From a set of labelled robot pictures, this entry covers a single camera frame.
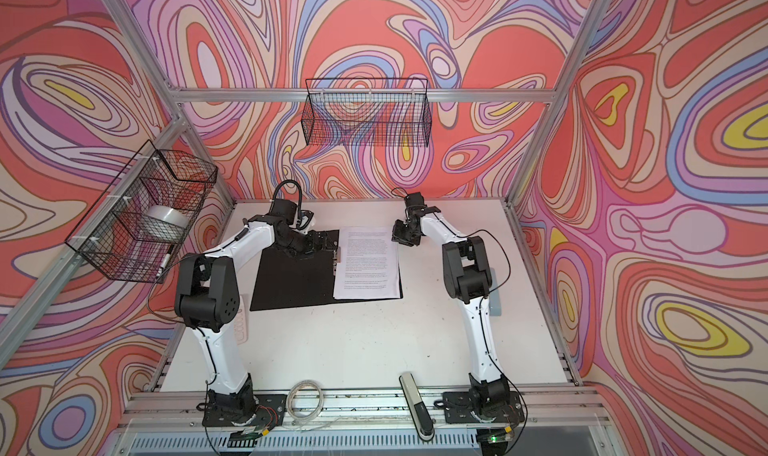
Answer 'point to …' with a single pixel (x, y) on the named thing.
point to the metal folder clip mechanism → (336, 258)
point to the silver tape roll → (172, 215)
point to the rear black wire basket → (366, 113)
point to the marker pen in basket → (163, 264)
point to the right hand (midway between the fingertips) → (397, 243)
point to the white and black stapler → (419, 412)
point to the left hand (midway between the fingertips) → (327, 248)
